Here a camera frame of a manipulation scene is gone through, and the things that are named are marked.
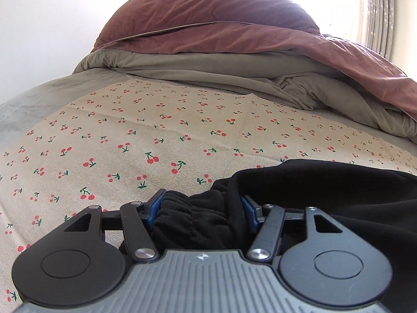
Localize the black pants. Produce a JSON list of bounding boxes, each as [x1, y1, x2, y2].
[[150, 160, 416, 312]]

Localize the cherry print cloth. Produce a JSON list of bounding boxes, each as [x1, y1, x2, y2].
[[1, 79, 416, 312]]

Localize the mauve and grey duvet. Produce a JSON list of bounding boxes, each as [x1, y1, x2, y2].
[[76, 23, 416, 137]]

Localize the mauve pillow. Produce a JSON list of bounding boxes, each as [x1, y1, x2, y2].
[[94, 0, 320, 50]]

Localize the grey patterned curtain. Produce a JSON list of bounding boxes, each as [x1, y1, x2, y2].
[[357, 0, 399, 62]]

